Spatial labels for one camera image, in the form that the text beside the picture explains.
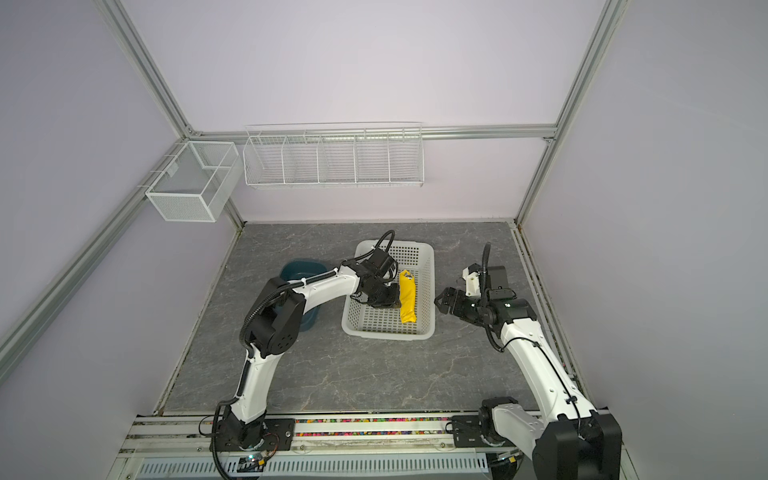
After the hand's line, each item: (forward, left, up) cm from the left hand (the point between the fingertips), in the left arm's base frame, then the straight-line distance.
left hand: (401, 308), depth 93 cm
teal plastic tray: (+17, +34, +1) cm, 38 cm away
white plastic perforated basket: (-2, +12, -3) cm, 13 cm away
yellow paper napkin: (-2, -2, 0) cm, 3 cm away
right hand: (-6, -13, +11) cm, 18 cm away
